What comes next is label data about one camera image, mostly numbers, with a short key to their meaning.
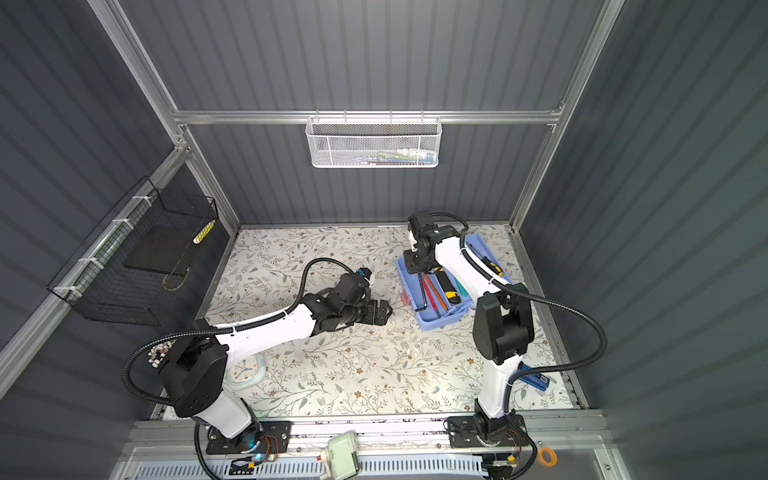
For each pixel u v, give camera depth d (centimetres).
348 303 66
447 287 93
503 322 50
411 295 93
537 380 79
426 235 66
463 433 73
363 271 78
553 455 70
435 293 102
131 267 72
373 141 124
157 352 69
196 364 46
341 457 67
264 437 72
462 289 58
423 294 87
